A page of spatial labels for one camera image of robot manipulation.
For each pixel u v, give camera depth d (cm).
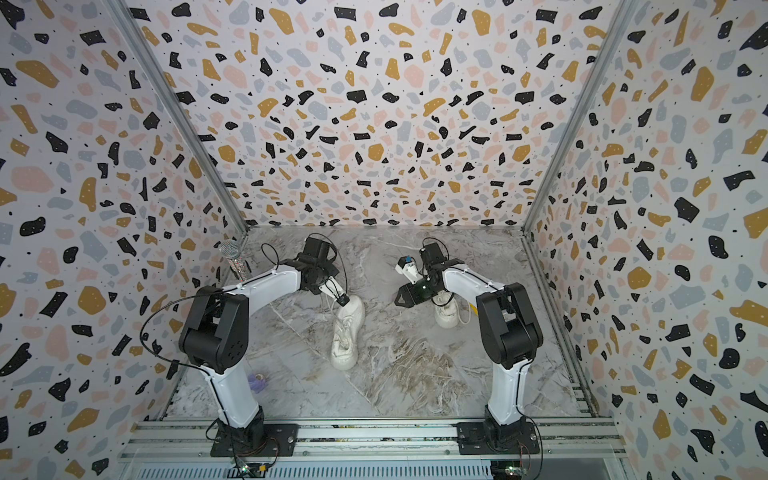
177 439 75
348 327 88
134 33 72
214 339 50
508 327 52
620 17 72
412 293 84
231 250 77
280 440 73
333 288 86
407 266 88
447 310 91
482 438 73
